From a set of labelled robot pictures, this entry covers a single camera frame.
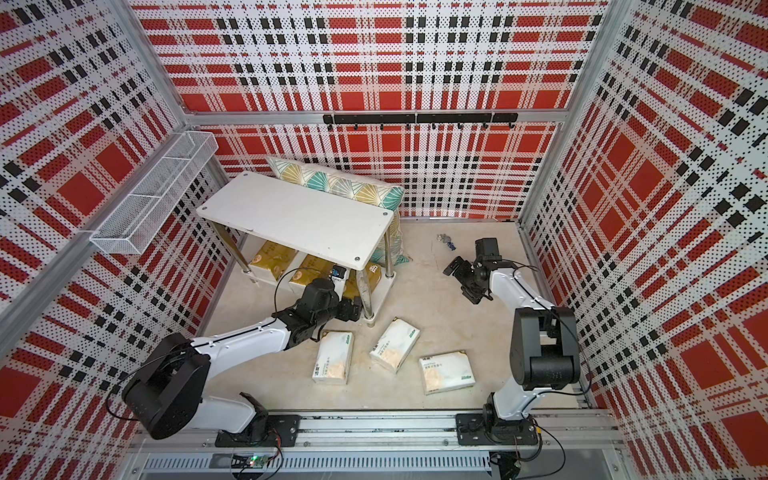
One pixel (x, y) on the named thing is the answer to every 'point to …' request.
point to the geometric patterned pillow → (372, 194)
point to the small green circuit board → (249, 461)
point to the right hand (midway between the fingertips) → (455, 278)
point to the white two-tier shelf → (341, 231)
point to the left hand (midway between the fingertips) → (356, 294)
